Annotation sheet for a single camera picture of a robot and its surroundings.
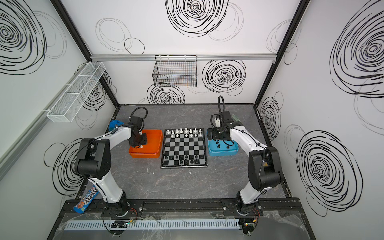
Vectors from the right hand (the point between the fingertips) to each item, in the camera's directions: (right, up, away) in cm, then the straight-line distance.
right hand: (213, 135), depth 90 cm
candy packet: (-67, -33, -15) cm, 76 cm away
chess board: (-18, -9, +4) cm, 20 cm away
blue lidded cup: (-65, +7, +6) cm, 65 cm away
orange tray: (-38, -10, +4) cm, 39 cm away
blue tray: (+7, -9, +6) cm, 13 cm away
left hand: (-44, -5, +7) cm, 45 cm away
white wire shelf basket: (-74, +15, -18) cm, 78 cm away
